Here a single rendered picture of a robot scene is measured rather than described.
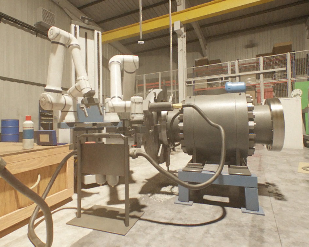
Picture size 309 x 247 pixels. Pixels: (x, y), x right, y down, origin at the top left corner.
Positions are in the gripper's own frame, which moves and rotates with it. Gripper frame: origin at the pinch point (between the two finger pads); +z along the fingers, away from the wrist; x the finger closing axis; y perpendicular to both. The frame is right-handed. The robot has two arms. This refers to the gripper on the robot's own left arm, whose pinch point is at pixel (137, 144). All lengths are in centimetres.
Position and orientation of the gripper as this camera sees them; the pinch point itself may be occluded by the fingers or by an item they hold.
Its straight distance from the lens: 139.3
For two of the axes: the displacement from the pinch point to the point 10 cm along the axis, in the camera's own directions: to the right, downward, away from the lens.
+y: -7.6, -0.1, -6.5
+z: 0.2, 10.0, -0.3
